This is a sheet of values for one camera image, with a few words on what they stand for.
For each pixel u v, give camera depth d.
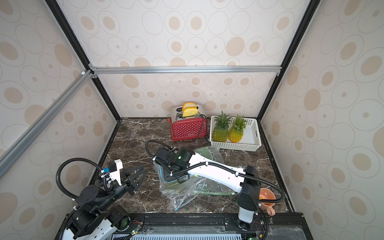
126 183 0.55
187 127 0.97
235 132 0.97
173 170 0.48
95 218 0.50
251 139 1.08
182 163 0.48
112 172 0.53
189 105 1.00
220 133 0.95
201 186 0.85
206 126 1.00
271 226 0.73
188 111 0.95
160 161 0.53
